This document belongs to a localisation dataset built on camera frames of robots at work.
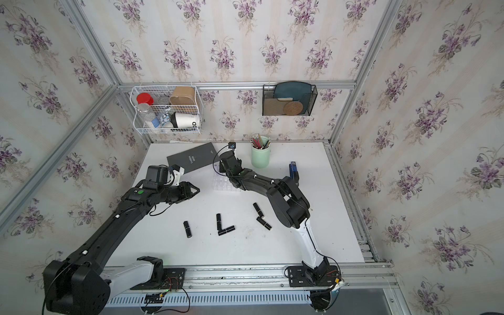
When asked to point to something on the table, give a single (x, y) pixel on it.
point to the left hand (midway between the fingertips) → (199, 192)
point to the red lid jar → (144, 98)
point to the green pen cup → (261, 157)
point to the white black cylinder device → (185, 120)
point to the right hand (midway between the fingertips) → (227, 158)
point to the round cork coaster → (293, 107)
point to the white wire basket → (167, 109)
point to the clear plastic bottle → (147, 116)
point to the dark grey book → (194, 157)
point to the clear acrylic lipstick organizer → (221, 182)
